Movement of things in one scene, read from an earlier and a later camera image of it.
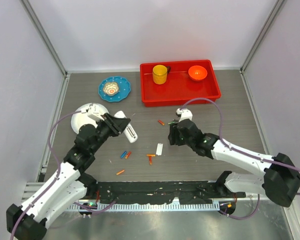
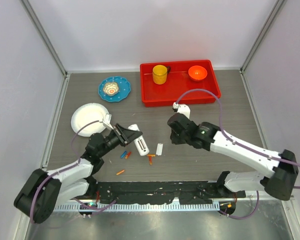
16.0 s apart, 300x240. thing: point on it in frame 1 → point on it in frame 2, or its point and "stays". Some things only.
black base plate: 192,192 stays
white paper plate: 78,119 stays
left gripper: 116,125 → 125,136
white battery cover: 159,149 stays
